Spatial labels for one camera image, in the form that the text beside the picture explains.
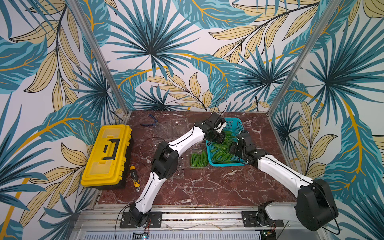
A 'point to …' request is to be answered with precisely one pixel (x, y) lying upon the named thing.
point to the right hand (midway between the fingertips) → (231, 146)
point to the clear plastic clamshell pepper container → (179, 125)
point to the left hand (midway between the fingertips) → (223, 141)
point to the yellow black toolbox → (106, 165)
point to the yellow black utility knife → (134, 177)
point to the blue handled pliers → (150, 124)
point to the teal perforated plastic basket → (218, 153)
